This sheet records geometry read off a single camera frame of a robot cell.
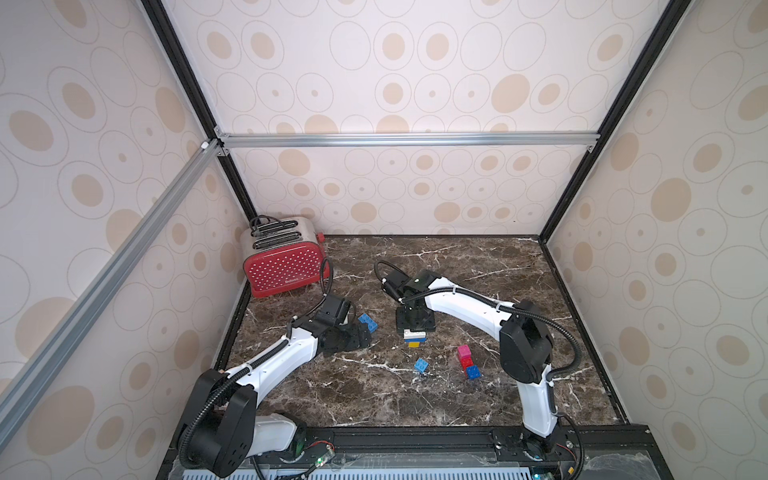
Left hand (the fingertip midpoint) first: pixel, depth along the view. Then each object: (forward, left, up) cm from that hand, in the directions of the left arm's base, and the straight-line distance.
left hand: (367, 339), depth 85 cm
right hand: (+4, -15, -1) cm, 16 cm away
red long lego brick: (-4, -29, -4) cm, 29 cm away
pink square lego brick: (-2, -28, -3) cm, 28 cm away
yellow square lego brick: (+1, -14, -5) cm, 15 cm away
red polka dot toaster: (+23, +27, +10) cm, 37 cm away
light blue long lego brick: (-6, -16, -5) cm, 17 cm away
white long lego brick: (+1, -12, +1) cm, 12 cm away
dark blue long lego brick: (+2, -14, -5) cm, 15 cm away
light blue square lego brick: (+7, -1, -5) cm, 9 cm away
